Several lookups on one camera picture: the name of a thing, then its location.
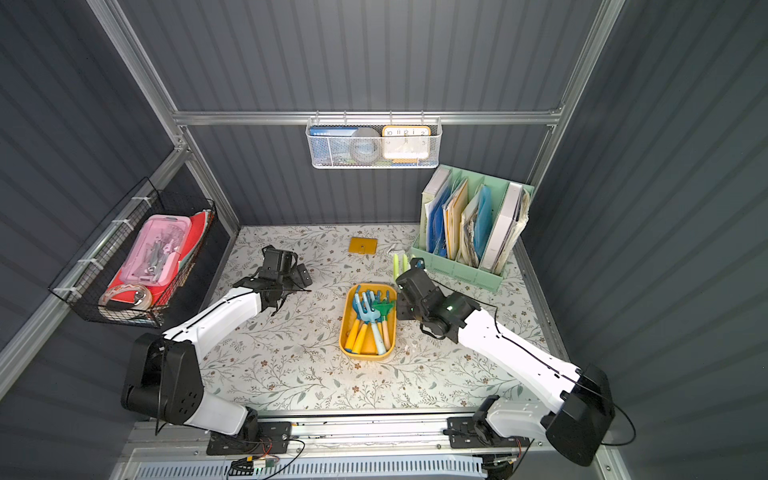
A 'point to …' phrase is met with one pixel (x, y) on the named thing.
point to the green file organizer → (468, 225)
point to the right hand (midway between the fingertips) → (411, 297)
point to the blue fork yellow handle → (356, 327)
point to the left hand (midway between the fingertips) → (290, 277)
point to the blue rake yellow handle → (363, 328)
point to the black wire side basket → (99, 265)
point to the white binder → (511, 211)
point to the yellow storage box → (348, 318)
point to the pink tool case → (154, 256)
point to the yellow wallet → (363, 245)
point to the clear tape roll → (111, 291)
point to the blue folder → (483, 219)
